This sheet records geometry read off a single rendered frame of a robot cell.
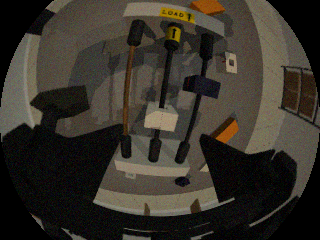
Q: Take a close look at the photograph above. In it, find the orange rectangular block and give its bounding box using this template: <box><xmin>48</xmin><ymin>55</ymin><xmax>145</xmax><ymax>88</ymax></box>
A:
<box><xmin>211</xmin><ymin>117</ymin><xmax>239</xmax><ymax>143</ymax></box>
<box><xmin>189</xmin><ymin>0</ymin><xmax>225</xmax><ymax>16</ymax></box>

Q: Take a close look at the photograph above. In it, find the beige flat block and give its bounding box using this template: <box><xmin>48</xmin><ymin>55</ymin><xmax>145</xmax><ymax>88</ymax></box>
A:
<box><xmin>199</xmin><ymin>161</ymin><xmax>208</xmax><ymax>172</ymax></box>

